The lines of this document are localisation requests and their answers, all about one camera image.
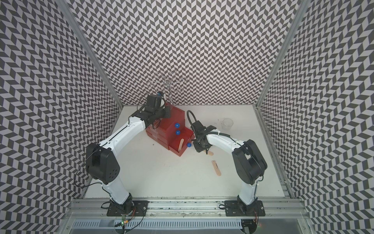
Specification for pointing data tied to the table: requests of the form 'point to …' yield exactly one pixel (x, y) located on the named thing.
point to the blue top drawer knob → (177, 125)
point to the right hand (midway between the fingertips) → (202, 149)
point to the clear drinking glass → (227, 124)
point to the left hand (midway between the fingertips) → (168, 112)
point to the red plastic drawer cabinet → (170, 133)
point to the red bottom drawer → (188, 136)
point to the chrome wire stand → (169, 83)
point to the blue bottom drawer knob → (189, 145)
